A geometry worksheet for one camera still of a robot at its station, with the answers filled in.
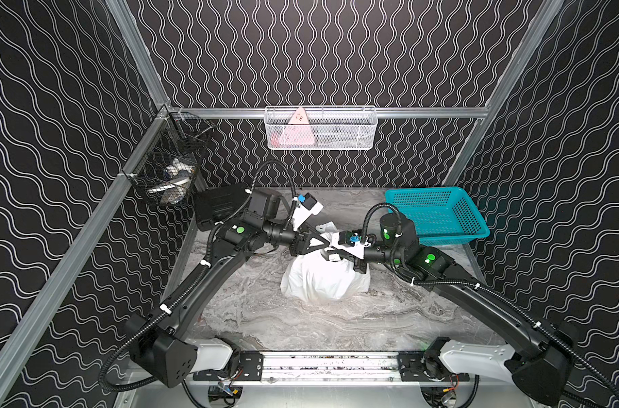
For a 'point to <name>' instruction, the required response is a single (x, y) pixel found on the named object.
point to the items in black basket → (176, 178)
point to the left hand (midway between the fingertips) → (325, 237)
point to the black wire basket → (177, 135)
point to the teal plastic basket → (442, 215)
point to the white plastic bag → (321, 276)
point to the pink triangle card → (297, 132)
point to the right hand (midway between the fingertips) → (331, 242)
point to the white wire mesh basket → (329, 128)
